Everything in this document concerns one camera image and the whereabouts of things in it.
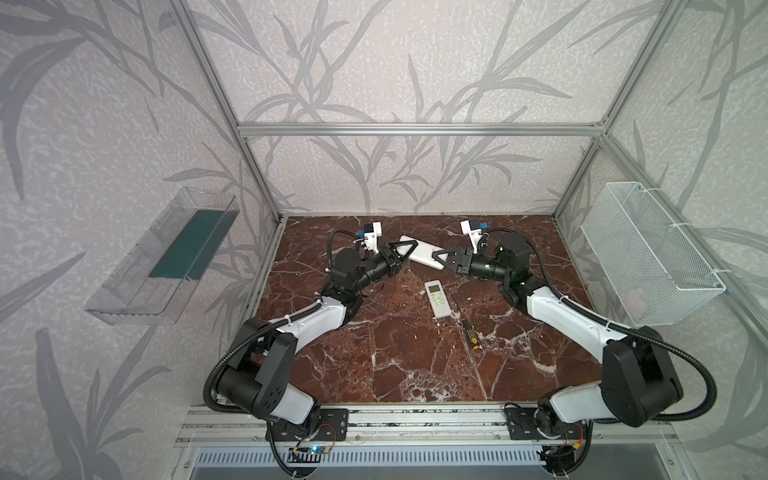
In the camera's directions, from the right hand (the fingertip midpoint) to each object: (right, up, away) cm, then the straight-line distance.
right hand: (437, 249), depth 76 cm
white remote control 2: (+3, -17, +20) cm, 26 cm away
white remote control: (-4, -1, -2) cm, 5 cm away
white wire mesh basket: (+44, -4, -13) cm, 47 cm away
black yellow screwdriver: (+12, -26, +11) cm, 30 cm away
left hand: (-5, +3, -3) cm, 6 cm away
